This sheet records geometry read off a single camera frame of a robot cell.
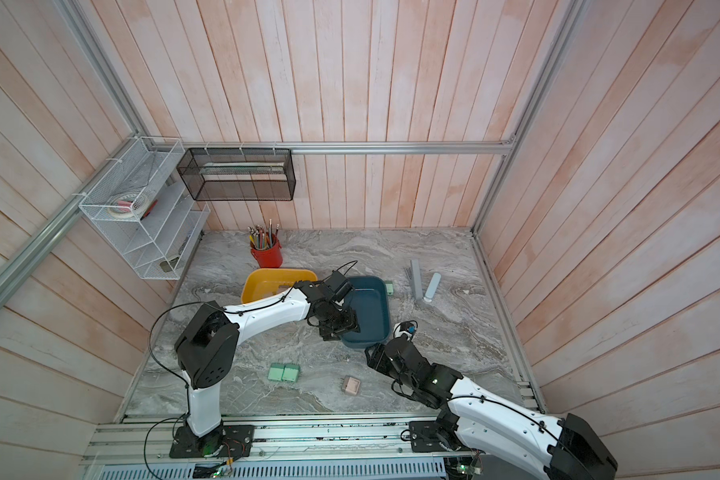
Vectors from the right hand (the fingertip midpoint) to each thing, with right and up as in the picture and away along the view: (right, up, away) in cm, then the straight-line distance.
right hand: (371, 352), depth 82 cm
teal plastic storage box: (+1, +11, +20) cm, 23 cm away
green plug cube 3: (+7, +17, +17) cm, 25 cm away
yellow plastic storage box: (-36, +18, +20) cm, 45 cm away
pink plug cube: (-6, -8, -2) cm, 10 cm away
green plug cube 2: (-23, -6, +1) cm, 24 cm away
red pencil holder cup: (-35, +29, +19) cm, 50 cm away
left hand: (-5, +3, +3) cm, 7 cm away
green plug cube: (-27, -6, +1) cm, 28 cm away
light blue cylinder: (+22, +17, +18) cm, 33 cm away
